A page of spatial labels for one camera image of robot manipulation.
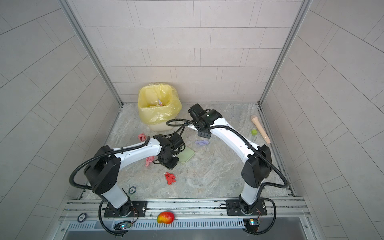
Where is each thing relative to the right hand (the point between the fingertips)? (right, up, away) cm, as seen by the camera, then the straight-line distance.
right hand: (206, 127), depth 82 cm
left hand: (-17, -22, +1) cm, 27 cm away
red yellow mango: (-19, -39, -17) cm, 46 cm away
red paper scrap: (-20, -27, -3) cm, 34 cm away
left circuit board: (-38, -42, -17) cm, 59 cm away
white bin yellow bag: (-32, +14, +15) cm, 38 cm away
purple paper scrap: (-2, -11, +11) cm, 16 cm away
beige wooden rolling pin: (+35, +5, +21) cm, 41 cm away
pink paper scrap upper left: (-41, -7, +12) cm, 43 cm away
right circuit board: (+20, -44, -14) cm, 50 cm away
